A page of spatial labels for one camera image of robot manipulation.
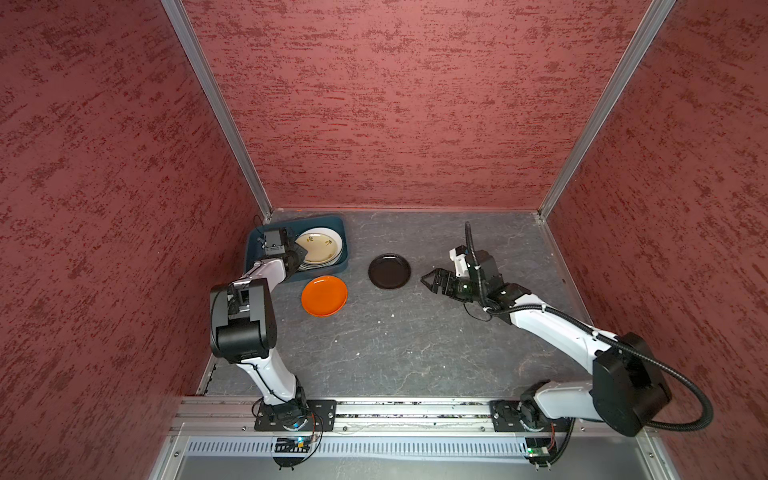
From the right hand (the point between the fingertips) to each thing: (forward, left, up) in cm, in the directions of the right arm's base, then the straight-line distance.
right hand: (429, 288), depth 83 cm
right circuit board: (-37, -24, -14) cm, 46 cm away
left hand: (+17, +41, -6) cm, 45 cm away
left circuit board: (-34, +34, -13) cm, 50 cm away
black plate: (+15, +11, -13) cm, 23 cm away
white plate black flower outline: (+15, +38, -9) cm, 42 cm away
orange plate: (+6, +33, -13) cm, 36 cm away
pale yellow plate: (+25, +35, -9) cm, 44 cm away
